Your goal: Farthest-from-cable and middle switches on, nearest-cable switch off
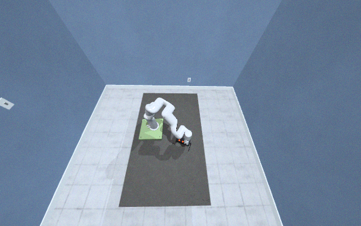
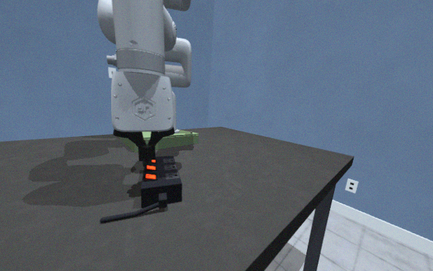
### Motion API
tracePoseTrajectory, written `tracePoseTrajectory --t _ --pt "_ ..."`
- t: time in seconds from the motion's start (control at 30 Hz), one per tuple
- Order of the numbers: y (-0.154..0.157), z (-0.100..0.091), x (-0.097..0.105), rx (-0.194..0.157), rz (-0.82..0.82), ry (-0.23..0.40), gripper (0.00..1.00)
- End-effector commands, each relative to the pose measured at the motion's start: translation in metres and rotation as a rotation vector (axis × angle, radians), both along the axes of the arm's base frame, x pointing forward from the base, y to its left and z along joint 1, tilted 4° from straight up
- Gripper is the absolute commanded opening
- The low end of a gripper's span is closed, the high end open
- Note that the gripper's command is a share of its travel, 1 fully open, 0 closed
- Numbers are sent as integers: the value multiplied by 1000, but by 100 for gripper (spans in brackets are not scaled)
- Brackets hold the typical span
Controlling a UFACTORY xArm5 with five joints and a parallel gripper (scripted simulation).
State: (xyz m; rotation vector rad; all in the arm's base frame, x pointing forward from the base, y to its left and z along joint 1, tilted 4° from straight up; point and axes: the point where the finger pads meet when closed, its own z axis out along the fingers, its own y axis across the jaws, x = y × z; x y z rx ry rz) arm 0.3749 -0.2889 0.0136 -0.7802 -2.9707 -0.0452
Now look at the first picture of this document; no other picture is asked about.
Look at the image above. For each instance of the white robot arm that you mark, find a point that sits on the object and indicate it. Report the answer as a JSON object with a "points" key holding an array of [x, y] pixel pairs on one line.
{"points": [[152, 108]]}

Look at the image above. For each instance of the black power strip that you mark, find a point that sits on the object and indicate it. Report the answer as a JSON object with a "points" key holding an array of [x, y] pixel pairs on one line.
{"points": [[182, 141]]}

